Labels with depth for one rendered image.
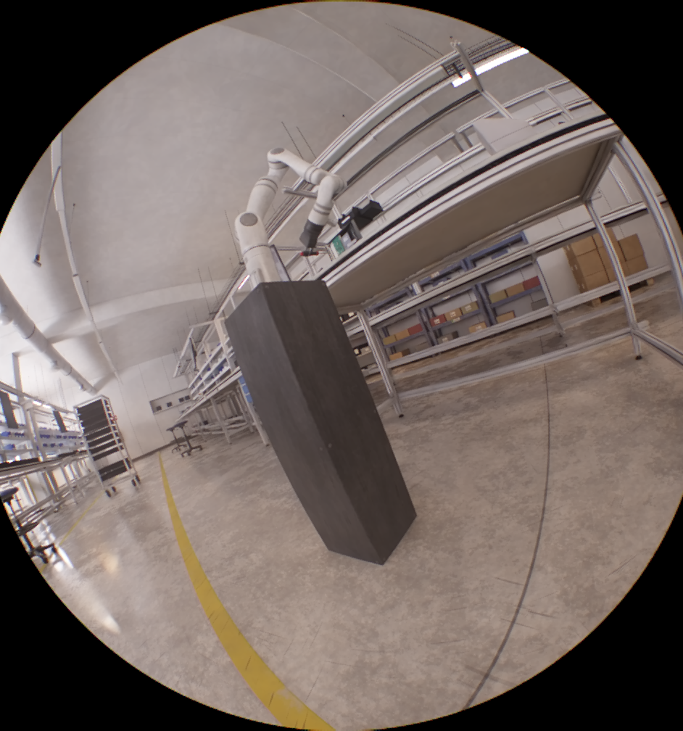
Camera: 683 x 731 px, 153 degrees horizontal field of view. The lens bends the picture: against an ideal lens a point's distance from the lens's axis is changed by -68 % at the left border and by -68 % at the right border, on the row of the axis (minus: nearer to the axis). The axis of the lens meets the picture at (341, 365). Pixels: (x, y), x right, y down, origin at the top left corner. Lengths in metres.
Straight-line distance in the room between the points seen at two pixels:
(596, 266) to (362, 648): 4.31
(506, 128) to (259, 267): 0.89
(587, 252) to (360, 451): 4.00
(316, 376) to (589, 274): 3.98
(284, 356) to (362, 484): 0.39
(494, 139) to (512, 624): 1.21
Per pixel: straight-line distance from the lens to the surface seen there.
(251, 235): 0.85
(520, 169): 0.88
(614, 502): 0.85
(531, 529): 0.80
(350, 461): 0.67
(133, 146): 3.74
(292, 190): 2.06
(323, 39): 3.05
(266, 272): 0.78
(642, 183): 1.07
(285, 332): 0.61
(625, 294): 1.71
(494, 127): 0.96
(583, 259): 4.20
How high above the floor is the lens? 0.60
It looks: 1 degrees down
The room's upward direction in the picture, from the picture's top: 22 degrees counter-clockwise
